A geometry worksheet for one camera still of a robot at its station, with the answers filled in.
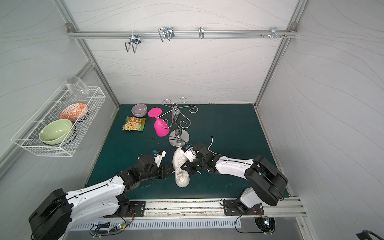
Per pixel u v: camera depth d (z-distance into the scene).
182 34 0.78
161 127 0.85
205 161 0.67
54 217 0.40
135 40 0.78
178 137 0.96
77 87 0.66
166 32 0.76
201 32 0.75
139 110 1.11
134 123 1.07
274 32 0.77
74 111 0.71
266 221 0.72
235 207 0.69
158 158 0.75
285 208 1.64
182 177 0.78
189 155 0.76
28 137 0.56
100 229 0.69
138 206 0.75
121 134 1.04
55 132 0.62
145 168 0.65
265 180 0.44
